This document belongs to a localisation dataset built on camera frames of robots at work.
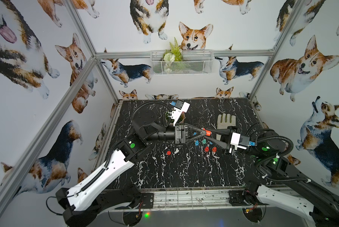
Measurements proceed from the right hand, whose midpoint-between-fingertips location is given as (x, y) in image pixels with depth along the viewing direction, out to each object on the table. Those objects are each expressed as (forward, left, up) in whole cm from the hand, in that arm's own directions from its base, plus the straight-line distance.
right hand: (206, 130), depth 48 cm
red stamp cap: (+12, +17, -46) cm, 50 cm away
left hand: (-2, +1, +1) cm, 3 cm away
